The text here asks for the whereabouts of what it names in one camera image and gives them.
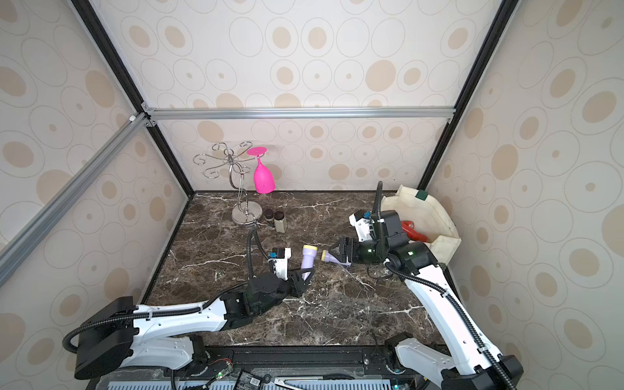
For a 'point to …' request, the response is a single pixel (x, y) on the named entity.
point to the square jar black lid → (279, 220)
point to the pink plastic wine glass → (263, 179)
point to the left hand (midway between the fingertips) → (319, 273)
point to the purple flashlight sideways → (308, 259)
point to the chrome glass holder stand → (245, 213)
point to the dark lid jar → (269, 215)
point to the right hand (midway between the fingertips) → (345, 249)
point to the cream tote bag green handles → (429, 219)
